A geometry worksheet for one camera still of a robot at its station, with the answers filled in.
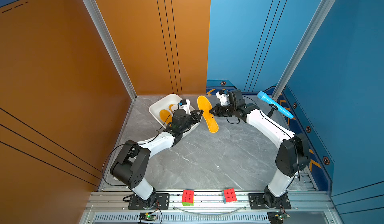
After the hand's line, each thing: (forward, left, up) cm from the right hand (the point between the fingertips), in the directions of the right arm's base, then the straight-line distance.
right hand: (211, 110), depth 85 cm
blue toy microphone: (+7, -33, +2) cm, 34 cm away
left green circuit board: (-48, +32, -22) cm, 62 cm away
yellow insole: (+19, +29, -18) cm, 39 cm away
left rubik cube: (-41, +12, -16) cm, 46 cm away
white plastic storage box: (+21, +33, -16) cm, 43 cm away
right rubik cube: (-40, -8, -16) cm, 44 cm away
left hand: (0, +4, +1) cm, 4 cm away
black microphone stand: (+3, -37, -1) cm, 37 cm away
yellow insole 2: (+2, +3, +2) cm, 5 cm away
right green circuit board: (-48, -30, -22) cm, 61 cm away
